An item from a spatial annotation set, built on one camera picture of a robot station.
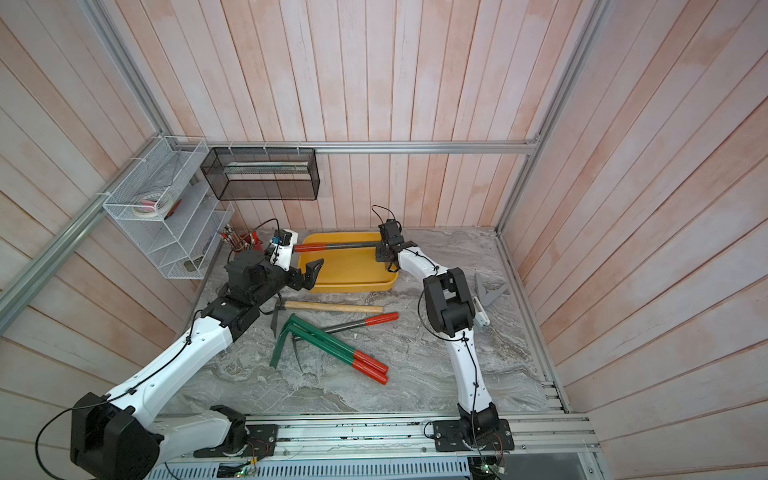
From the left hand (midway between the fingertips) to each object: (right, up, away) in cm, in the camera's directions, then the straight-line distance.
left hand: (308, 258), depth 78 cm
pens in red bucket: (-30, +7, +17) cm, 36 cm away
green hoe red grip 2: (+15, -31, +6) cm, 35 cm away
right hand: (+21, +4, +32) cm, 38 cm away
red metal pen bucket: (-23, +6, +23) cm, 34 cm away
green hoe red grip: (-7, -19, +11) cm, 23 cm away
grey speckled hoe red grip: (-1, +4, +27) cm, 27 cm away
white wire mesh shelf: (-33, +5, +1) cm, 34 cm away
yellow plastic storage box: (+7, -4, +30) cm, 31 cm away
